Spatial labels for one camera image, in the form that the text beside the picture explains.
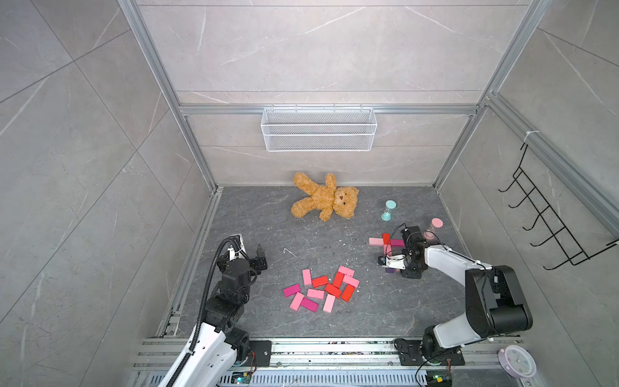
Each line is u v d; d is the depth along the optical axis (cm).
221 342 51
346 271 91
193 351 48
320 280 88
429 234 102
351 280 88
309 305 82
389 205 101
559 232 63
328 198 107
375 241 99
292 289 86
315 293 84
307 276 89
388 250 98
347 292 86
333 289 86
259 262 71
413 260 71
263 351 73
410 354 73
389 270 88
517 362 70
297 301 84
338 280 88
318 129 101
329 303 83
